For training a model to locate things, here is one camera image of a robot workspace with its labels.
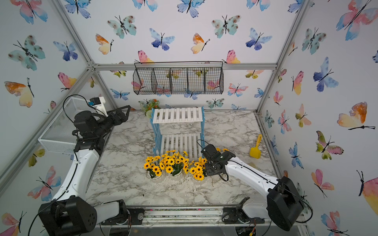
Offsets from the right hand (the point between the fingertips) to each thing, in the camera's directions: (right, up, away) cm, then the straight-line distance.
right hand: (213, 168), depth 83 cm
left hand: (-44, +33, -10) cm, 56 cm away
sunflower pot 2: (-30, +3, -8) cm, 31 cm away
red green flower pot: (-43, +37, +19) cm, 60 cm away
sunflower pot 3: (-21, +5, -7) cm, 22 cm away
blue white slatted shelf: (-12, +11, +17) cm, 24 cm away
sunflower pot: (-9, +2, -10) cm, 13 cm away
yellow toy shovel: (+30, +6, +16) cm, 34 cm away
